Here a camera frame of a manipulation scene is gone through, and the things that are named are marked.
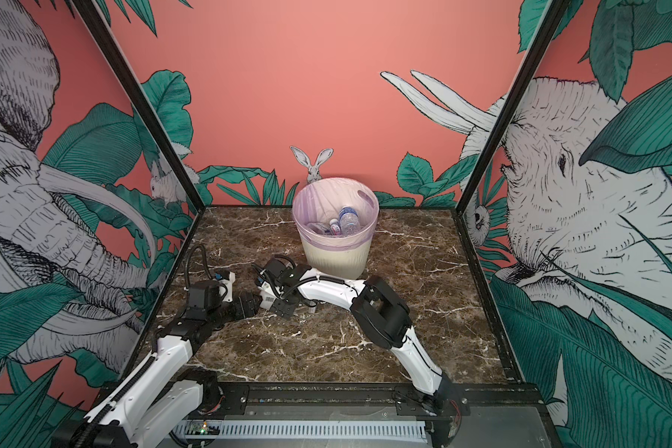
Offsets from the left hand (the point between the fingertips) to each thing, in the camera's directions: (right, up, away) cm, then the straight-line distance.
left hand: (250, 296), depth 84 cm
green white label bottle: (+26, +21, +8) cm, 35 cm away
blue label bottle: (+31, +22, 0) cm, 38 cm away
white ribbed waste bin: (+28, +16, -8) cm, 33 cm away
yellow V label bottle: (+6, +1, -2) cm, 6 cm away
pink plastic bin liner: (+22, +31, +9) cm, 39 cm away
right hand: (+8, -2, +5) cm, 10 cm away
